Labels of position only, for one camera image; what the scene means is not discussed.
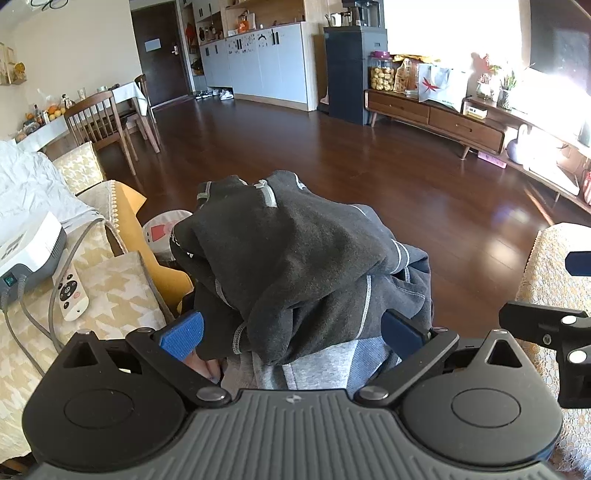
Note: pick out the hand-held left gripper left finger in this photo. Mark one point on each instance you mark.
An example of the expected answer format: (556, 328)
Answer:
(182, 332)

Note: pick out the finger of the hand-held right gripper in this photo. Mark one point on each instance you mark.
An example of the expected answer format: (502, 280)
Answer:
(578, 264)
(531, 319)

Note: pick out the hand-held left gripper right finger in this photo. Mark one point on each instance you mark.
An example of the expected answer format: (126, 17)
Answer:
(401, 332)

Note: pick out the black pants with grey stitching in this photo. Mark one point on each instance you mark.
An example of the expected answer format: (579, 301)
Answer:
(295, 249)

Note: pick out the round table, lace cloth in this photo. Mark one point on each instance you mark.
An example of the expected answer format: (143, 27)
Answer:
(549, 286)

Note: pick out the yellow houndstooth sofa cover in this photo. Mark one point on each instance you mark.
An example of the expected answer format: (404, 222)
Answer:
(120, 295)

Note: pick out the white tray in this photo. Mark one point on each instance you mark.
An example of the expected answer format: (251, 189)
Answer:
(554, 177)

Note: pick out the person's grey clothing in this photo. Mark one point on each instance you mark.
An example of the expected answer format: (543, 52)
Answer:
(314, 364)

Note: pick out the round white pink pillow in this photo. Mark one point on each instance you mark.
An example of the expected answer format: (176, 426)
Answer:
(159, 228)

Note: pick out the white remote control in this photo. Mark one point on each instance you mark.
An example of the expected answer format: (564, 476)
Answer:
(69, 293)

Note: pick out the purple kettlebell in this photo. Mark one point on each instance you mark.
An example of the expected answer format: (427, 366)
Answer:
(517, 150)

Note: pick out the white grey box appliance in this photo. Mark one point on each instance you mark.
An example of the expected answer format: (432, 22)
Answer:
(27, 249)

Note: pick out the wooden TV stand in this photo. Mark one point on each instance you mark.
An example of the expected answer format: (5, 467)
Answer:
(461, 127)

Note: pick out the small flat box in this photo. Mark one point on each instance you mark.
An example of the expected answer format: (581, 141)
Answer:
(475, 112)

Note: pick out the plant in patterned pot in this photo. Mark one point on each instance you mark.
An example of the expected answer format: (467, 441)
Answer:
(507, 94)

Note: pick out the yellow houndstooth cushion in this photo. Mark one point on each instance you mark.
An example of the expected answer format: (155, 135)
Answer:
(78, 168)

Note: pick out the flowering plant in white pot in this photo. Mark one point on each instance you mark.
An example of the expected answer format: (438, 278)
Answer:
(485, 85)

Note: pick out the white crumpled sheet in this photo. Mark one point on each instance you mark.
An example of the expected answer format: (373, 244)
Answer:
(32, 184)

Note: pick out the wooden dining chair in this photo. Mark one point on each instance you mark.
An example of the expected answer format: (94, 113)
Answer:
(145, 110)
(94, 120)

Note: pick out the white shopping bag red print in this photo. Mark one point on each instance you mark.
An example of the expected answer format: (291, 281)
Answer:
(434, 83)

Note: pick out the row of shoes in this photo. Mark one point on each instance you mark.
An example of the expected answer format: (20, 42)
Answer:
(214, 93)

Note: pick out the dining table with white cloth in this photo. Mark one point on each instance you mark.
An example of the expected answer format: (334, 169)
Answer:
(124, 94)

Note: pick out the clear snack bag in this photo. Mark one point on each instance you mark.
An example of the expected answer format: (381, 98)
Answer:
(406, 76)

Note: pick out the pile of oranges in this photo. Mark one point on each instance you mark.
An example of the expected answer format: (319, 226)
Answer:
(54, 112)

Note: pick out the snack jar with purple lid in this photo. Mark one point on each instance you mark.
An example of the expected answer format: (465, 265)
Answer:
(381, 74)

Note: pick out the dark water dispenser cabinet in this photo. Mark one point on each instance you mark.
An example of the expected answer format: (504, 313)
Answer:
(351, 74)

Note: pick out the dark wooden door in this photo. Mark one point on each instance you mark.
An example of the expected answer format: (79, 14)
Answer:
(159, 50)

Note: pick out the white kettle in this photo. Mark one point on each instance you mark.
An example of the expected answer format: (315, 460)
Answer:
(335, 20)

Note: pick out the black coffee maker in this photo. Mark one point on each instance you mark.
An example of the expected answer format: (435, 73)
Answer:
(362, 11)

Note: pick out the ceiling lamp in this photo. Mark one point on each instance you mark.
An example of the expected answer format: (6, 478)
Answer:
(46, 3)

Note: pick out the wall television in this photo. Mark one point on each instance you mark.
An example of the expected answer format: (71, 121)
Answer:
(563, 41)

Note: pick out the grey white cabinet wall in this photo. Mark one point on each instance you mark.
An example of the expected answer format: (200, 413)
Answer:
(272, 64)

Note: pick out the small wall shelf with ornaments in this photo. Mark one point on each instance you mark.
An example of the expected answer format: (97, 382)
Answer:
(11, 64)

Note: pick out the wooden wall shelves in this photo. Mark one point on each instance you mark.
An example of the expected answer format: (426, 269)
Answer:
(258, 11)

